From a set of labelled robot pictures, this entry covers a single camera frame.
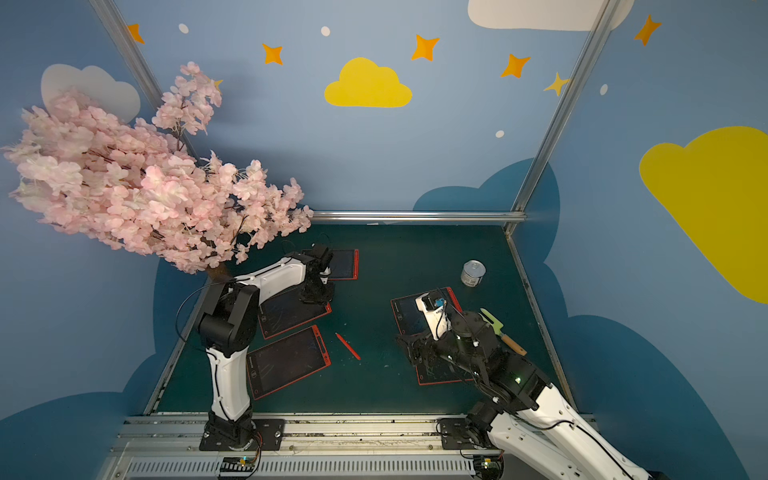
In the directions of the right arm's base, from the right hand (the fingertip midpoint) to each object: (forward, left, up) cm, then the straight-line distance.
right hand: (417, 323), depth 69 cm
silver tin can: (+30, -21, -19) cm, 41 cm away
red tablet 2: (+14, 0, -24) cm, 28 cm away
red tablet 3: (-3, -8, -25) cm, 27 cm away
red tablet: (+33, +25, -23) cm, 48 cm away
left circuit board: (-28, +42, -26) cm, 57 cm away
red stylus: (+4, +21, -24) cm, 32 cm away
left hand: (+18, +28, -22) cm, 40 cm away
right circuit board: (-24, -20, -27) cm, 41 cm away
